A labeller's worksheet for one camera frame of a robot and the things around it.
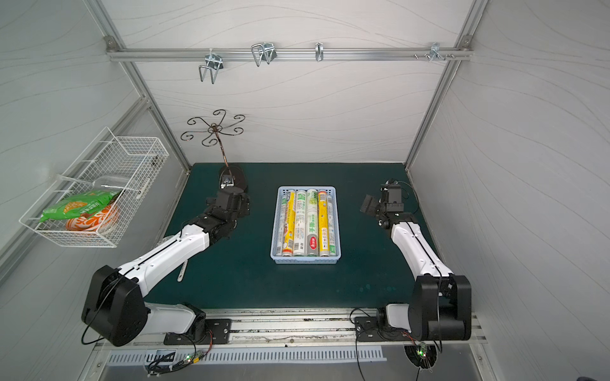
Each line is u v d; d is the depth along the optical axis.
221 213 0.64
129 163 0.79
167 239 0.89
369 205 0.79
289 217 0.93
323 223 0.91
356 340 0.73
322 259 0.84
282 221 0.95
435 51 0.76
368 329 0.74
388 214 0.62
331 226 0.93
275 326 0.75
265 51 0.77
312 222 0.90
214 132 0.91
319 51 0.73
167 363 0.69
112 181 0.63
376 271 0.91
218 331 0.74
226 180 0.71
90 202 0.55
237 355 0.70
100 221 0.64
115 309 0.40
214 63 0.78
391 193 0.66
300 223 0.90
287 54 0.79
